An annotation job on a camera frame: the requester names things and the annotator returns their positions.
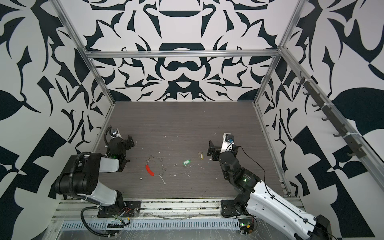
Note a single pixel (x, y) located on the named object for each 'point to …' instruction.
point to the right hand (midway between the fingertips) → (218, 141)
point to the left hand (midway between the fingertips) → (120, 136)
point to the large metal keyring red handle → (155, 165)
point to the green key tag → (187, 162)
